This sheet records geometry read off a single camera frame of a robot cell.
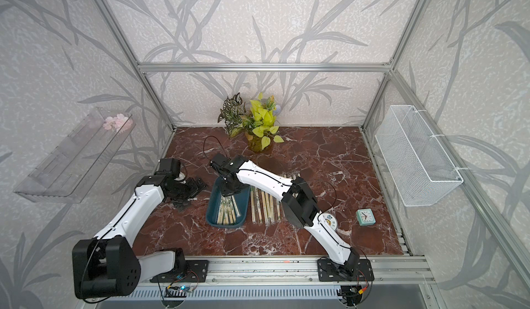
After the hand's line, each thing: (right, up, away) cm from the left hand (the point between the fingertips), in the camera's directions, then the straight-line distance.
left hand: (202, 191), depth 84 cm
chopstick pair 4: (+28, -7, +7) cm, 30 cm away
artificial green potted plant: (+23, +29, +7) cm, 38 cm away
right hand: (+10, -1, +3) cm, 11 cm away
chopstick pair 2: (+23, -8, +7) cm, 25 cm away
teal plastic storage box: (+17, -4, -1) cm, 17 cm away
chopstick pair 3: (+26, -8, +5) cm, 28 cm away
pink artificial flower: (-27, +27, -8) cm, 40 cm away
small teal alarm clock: (+68, -11, 0) cm, 69 cm away
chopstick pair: (+20, -7, +7) cm, 22 cm away
